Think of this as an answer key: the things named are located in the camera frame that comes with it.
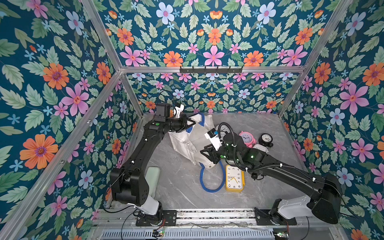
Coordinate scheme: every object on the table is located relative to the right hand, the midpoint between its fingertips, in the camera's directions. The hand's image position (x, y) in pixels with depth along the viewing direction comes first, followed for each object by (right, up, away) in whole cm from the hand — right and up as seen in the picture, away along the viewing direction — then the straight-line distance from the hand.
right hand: (206, 145), depth 71 cm
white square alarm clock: (+37, -5, +25) cm, 45 cm away
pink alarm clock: (+30, +1, +30) cm, 43 cm away
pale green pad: (-31, -20, +13) cm, 39 cm away
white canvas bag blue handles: (-9, 0, +27) cm, 29 cm away
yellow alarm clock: (+17, -21, +13) cm, 30 cm away
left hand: (-5, +12, +4) cm, 13 cm away
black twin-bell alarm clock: (+42, 0, +30) cm, 52 cm away
